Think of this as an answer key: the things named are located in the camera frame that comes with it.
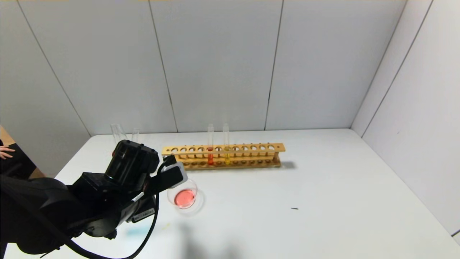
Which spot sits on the wooden test tube rack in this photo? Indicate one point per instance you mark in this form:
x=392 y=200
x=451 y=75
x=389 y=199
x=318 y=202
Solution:
x=251 y=164

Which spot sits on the empty glass test tube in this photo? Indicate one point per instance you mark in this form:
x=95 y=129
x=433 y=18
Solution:
x=116 y=132

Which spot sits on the black trouser leg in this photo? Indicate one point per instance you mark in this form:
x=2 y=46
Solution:
x=14 y=163

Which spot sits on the test tube with pink pigment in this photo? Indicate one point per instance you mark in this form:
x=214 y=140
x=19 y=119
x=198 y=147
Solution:
x=135 y=135

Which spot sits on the clear glass beaker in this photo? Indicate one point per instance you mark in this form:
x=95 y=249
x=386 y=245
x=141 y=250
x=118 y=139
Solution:
x=185 y=198

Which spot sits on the person's bare hand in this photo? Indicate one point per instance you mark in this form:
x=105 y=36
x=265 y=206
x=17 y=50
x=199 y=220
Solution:
x=5 y=151

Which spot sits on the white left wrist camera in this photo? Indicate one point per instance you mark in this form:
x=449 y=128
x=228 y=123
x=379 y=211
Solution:
x=174 y=174

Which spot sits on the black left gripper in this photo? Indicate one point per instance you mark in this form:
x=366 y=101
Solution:
x=142 y=216

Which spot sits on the test tube with orange-red pigment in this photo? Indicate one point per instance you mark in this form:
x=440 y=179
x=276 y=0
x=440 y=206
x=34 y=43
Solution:
x=210 y=158

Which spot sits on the test tube with yellow pigment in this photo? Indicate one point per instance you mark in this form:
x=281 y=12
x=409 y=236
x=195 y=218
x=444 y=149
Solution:
x=226 y=158

